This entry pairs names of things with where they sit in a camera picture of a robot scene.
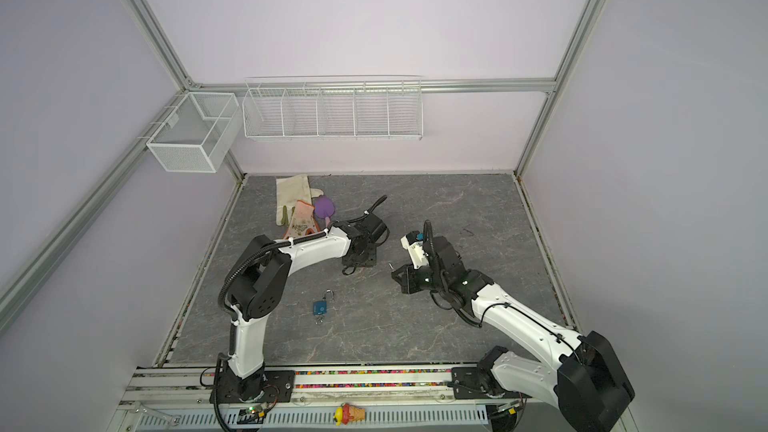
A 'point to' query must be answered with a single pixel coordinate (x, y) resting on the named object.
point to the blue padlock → (321, 307)
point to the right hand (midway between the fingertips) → (393, 277)
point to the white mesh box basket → (197, 133)
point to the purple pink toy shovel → (324, 208)
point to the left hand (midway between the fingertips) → (366, 263)
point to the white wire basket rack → (333, 108)
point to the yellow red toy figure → (347, 413)
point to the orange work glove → (304, 221)
